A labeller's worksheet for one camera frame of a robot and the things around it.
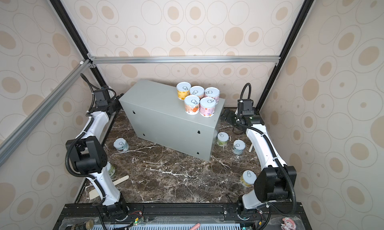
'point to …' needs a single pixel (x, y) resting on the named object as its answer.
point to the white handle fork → (250, 148)
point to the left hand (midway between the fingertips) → (127, 94)
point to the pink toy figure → (288, 224)
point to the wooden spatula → (94, 193)
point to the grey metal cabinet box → (157, 115)
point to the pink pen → (195, 226)
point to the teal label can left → (121, 145)
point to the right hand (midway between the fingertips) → (228, 117)
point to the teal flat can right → (239, 146)
